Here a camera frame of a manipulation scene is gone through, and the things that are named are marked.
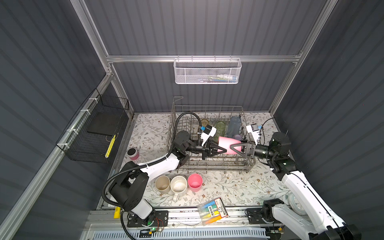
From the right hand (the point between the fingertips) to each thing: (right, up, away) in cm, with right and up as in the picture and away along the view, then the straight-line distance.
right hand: (233, 148), depth 67 cm
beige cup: (-35, -22, +15) cm, 44 cm away
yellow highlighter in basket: (-57, +1, +3) cm, 57 cm away
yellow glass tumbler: (-11, +13, +27) cm, 32 cm away
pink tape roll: (-56, -7, +25) cm, 62 cm away
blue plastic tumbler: (+8, +10, +29) cm, 31 cm away
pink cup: (-4, +3, -2) cm, 5 cm away
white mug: (-27, -23, +16) cm, 39 cm away
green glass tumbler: (-2, +10, +23) cm, 25 cm away
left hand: (-4, -1, -2) cm, 4 cm away
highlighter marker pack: (-9, -33, +7) cm, 34 cm away
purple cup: (+8, +4, +22) cm, 24 cm away
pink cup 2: (-17, -22, +18) cm, 33 cm away
